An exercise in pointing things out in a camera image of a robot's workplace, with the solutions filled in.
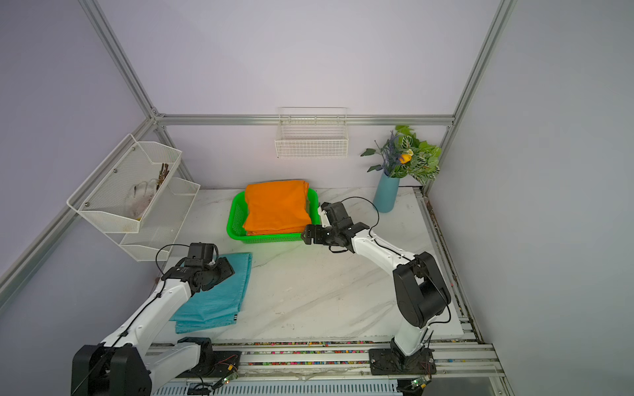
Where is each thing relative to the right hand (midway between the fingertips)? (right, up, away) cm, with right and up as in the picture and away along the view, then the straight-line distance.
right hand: (313, 238), depth 89 cm
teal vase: (+31, +18, +16) cm, 39 cm away
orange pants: (-16, +12, +11) cm, 22 cm away
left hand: (-31, -12, -3) cm, 33 cm away
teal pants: (-31, -21, -8) cm, 38 cm away
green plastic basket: (-32, +9, +12) cm, 36 cm away
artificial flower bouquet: (+32, +30, -5) cm, 44 cm away
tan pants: (-22, +2, +6) cm, 23 cm away
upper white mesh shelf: (-61, +17, -11) cm, 64 cm away
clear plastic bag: (-56, +15, -11) cm, 59 cm away
